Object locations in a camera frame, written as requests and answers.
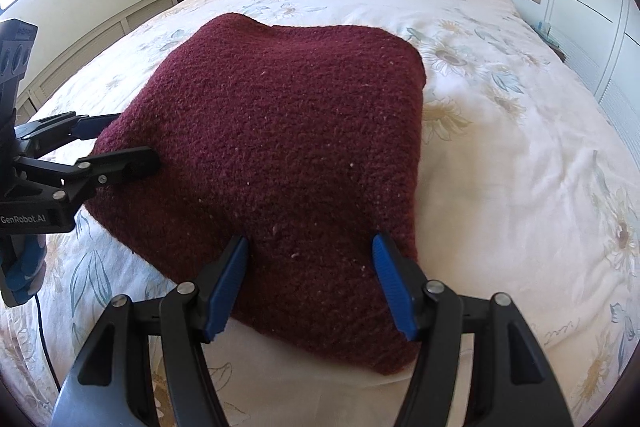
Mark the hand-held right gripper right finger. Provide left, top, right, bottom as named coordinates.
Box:
left=371, top=233, right=576, bottom=427

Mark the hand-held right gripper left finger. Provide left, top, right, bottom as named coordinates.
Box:
left=50, top=234, right=250, bottom=427

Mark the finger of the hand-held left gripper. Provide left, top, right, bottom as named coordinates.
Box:
left=14, top=112, right=121, bottom=158
left=10, top=146, right=162, bottom=219

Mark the maroon knit sweater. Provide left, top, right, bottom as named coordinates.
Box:
left=82, top=12, right=428, bottom=377

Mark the person's left hand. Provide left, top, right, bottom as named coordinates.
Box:
left=5, top=234, right=47, bottom=297

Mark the floral white duvet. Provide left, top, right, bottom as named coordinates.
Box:
left=0, top=0, right=640, bottom=427

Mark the wooden nightstand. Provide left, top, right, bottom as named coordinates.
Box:
left=532, top=21, right=568, bottom=64

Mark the low slatted wall cabinet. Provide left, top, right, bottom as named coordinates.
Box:
left=15, top=0, right=197, bottom=122

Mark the black cable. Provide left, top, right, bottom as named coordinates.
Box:
left=32, top=292, right=63, bottom=395

